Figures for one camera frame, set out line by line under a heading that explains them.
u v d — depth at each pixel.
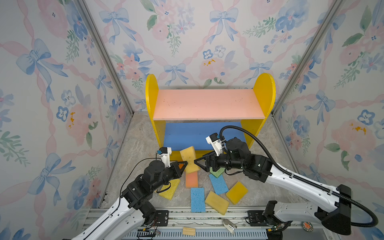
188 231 0.70
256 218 0.74
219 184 0.84
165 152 0.64
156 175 0.54
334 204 0.40
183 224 0.73
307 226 0.71
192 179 0.84
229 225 0.70
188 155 0.70
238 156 0.51
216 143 0.61
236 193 0.83
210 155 0.58
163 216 0.75
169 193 0.81
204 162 0.59
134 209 0.49
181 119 0.64
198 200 0.78
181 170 0.66
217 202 0.78
